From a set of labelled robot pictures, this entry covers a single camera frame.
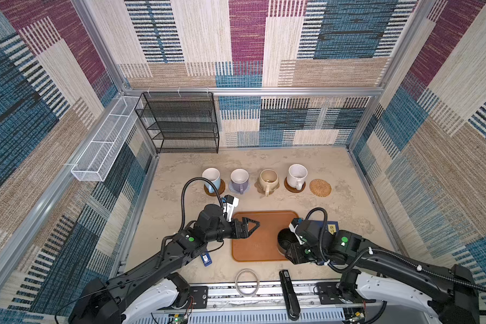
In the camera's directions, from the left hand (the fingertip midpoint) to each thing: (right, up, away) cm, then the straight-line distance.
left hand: (253, 223), depth 74 cm
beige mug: (+9, +14, +28) cm, 32 cm away
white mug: (+23, +16, +29) cm, 40 cm away
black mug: (+12, -7, +4) cm, 15 cm away
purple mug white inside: (-6, +15, +31) cm, 34 cm away
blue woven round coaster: (-8, +8, +27) cm, 30 cm away
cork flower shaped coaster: (+3, +11, +30) cm, 32 cm away
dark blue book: (+35, -6, +16) cm, 39 cm away
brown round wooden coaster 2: (+21, +9, +27) cm, 35 cm away
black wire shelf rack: (-37, +44, +36) cm, 68 cm away
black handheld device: (+13, -25, -3) cm, 28 cm away
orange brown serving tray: (+4, -13, +16) cm, 21 cm away
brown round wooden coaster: (-15, +9, +28) cm, 33 cm away
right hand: (+15, -13, +1) cm, 20 cm away
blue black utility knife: (-18, -15, +6) cm, 24 cm away
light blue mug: (-18, +16, +23) cm, 34 cm away
